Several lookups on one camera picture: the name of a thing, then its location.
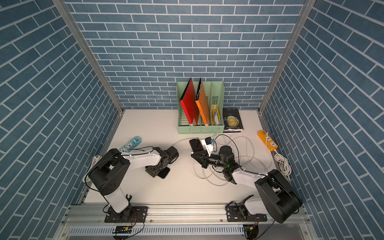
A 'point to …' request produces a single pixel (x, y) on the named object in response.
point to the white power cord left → (96, 159)
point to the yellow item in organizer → (215, 115)
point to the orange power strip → (270, 143)
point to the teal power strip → (131, 144)
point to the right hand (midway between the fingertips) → (193, 156)
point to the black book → (232, 121)
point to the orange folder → (201, 104)
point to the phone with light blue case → (163, 173)
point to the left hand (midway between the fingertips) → (163, 166)
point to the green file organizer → (214, 95)
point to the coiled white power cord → (285, 169)
